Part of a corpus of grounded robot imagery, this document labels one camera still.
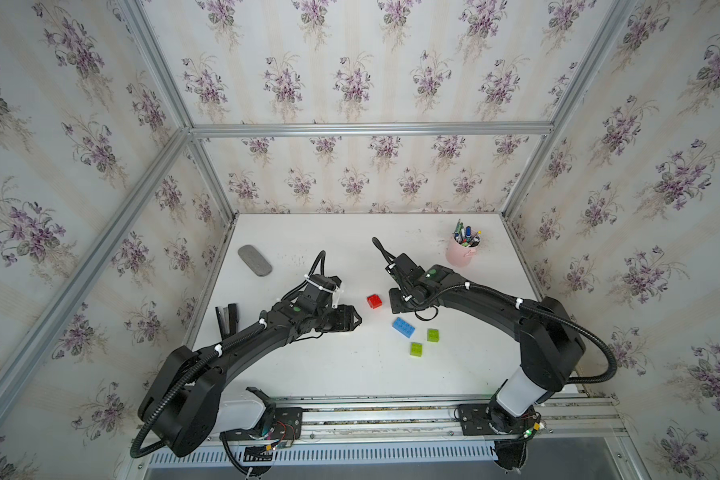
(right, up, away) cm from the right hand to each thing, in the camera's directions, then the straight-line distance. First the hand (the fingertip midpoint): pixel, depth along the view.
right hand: (401, 304), depth 87 cm
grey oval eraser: (-50, +12, +17) cm, 54 cm away
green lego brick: (+10, -9, 0) cm, 13 cm away
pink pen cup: (+21, +17, +9) cm, 29 cm away
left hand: (-13, -4, -4) cm, 15 cm away
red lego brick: (-8, 0, +4) cm, 9 cm away
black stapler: (-53, -5, +2) cm, 53 cm away
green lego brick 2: (+4, -13, -3) cm, 14 cm away
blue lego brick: (+1, -7, +1) cm, 7 cm away
